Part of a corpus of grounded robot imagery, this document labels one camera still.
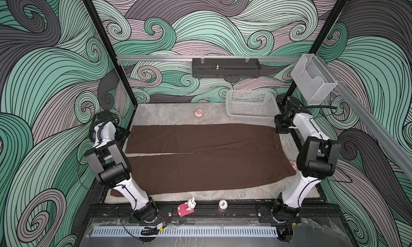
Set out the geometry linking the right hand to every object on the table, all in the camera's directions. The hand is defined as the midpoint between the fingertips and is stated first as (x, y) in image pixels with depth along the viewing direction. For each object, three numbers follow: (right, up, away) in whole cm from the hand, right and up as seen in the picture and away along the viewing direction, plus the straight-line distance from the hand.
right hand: (274, 122), depth 94 cm
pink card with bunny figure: (-51, -38, -23) cm, 67 cm away
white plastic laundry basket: (-6, +11, +24) cm, 27 cm away
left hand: (-88, -8, -5) cm, 88 cm away
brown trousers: (-64, -21, -1) cm, 68 cm away
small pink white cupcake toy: (-46, +6, +17) cm, 49 cm away
